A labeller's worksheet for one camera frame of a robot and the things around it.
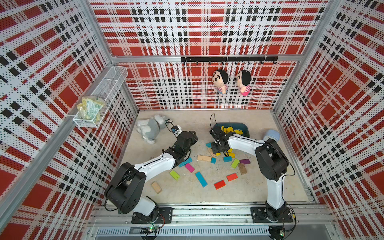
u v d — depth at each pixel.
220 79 0.91
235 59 0.89
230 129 1.03
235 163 0.91
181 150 0.66
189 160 0.93
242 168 0.88
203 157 0.95
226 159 0.91
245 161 0.89
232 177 0.88
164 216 0.73
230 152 0.96
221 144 0.72
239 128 1.05
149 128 0.98
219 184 0.84
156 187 0.82
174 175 0.87
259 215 0.73
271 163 0.52
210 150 0.89
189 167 0.92
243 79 0.93
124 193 0.43
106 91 0.80
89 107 0.63
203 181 0.87
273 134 0.96
